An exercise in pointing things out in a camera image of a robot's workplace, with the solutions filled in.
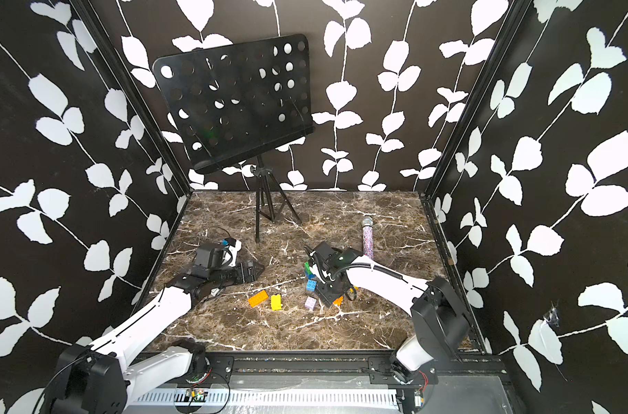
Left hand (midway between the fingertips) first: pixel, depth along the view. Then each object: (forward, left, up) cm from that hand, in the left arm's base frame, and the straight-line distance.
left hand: (255, 265), depth 84 cm
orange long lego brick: (-7, 0, -11) cm, 13 cm away
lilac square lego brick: (-10, -18, -10) cm, 22 cm away
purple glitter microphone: (+15, -41, -7) cm, 44 cm away
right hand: (-7, -24, -4) cm, 25 cm away
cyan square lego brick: (-3, -18, -10) cm, 21 cm away
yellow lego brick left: (-9, -6, -9) cm, 14 cm away
